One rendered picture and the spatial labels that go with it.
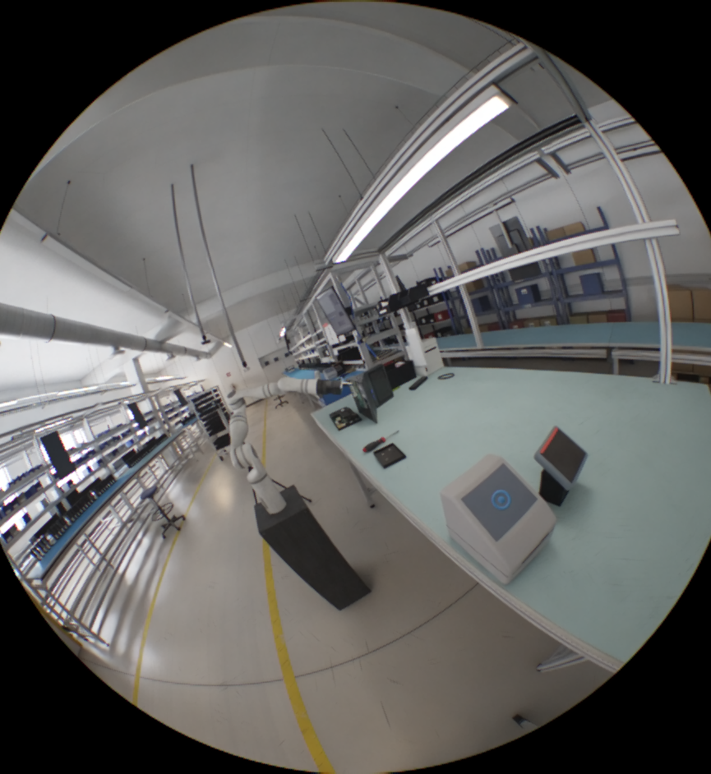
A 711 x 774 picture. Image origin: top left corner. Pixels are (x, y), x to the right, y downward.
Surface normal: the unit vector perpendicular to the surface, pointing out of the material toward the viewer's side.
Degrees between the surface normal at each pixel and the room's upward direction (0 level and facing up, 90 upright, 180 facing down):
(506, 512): 30
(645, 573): 0
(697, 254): 90
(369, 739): 0
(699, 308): 90
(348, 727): 0
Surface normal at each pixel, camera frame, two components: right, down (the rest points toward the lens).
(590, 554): -0.36, -0.91
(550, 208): -0.86, 0.41
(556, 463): -0.11, -0.73
